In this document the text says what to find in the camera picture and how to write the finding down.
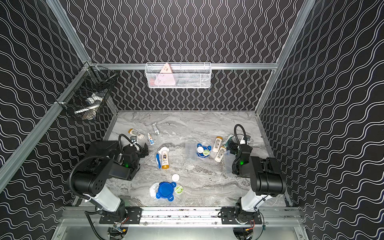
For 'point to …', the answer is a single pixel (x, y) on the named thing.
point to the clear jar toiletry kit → (229, 159)
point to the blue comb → (151, 141)
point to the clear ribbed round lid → (153, 190)
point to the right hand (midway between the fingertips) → (239, 141)
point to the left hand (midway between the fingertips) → (136, 142)
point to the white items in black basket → (93, 103)
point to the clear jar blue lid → (190, 151)
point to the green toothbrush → (228, 139)
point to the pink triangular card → (165, 77)
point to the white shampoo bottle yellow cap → (165, 164)
